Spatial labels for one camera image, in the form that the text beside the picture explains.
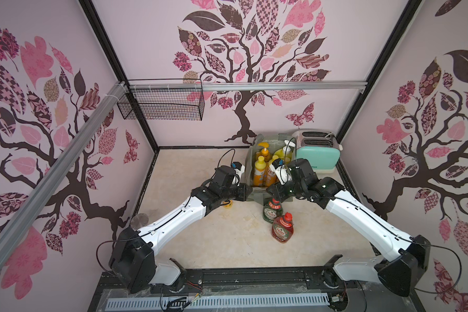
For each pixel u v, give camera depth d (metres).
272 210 0.80
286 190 0.66
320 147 1.01
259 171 0.87
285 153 0.91
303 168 0.56
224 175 0.59
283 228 0.76
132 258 0.40
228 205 0.92
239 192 0.69
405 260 0.38
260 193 0.76
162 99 0.95
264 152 0.89
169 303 0.71
